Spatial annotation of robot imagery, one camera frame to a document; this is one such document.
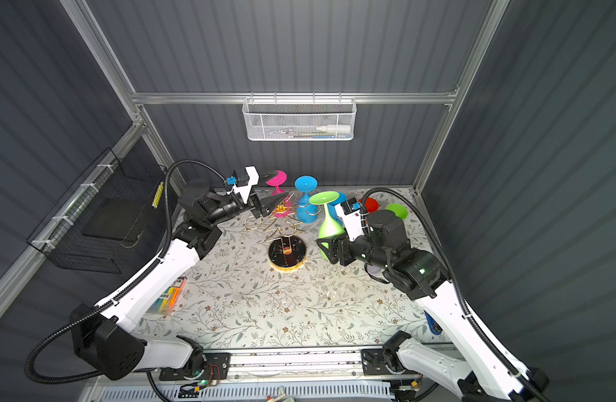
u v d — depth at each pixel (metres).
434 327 0.78
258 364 0.75
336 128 0.87
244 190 0.53
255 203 0.57
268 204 0.58
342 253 0.54
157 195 0.83
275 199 0.60
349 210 0.53
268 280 0.91
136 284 0.44
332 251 0.55
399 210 0.97
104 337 0.39
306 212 0.85
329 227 0.60
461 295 0.41
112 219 0.75
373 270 0.91
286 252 0.96
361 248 0.53
